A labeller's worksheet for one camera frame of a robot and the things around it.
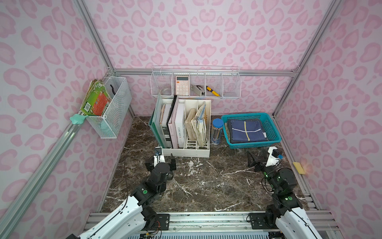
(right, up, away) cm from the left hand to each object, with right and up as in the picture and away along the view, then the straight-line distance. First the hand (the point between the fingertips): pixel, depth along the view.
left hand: (163, 154), depth 77 cm
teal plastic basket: (+68, +9, +22) cm, 72 cm away
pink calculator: (+8, +40, +18) cm, 45 cm away
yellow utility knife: (+28, +37, +21) cm, 51 cm away
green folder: (-3, +16, -2) cm, 17 cm away
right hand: (+47, +2, -2) cm, 47 cm away
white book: (+8, +16, +5) cm, 19 cm away
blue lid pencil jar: (+30, +12, +15) cm, 35 cm away
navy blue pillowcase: (+51, +12, +23) cm, 57 cm away
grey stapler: (+18, +39, +20) cm, 47 cm away
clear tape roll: (-3, +37, +20) cm, 42 cm away
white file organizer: (+11, +15, +15) cm, 24 cm away
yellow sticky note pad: (+83, -12, +18) cm, 86 cm away
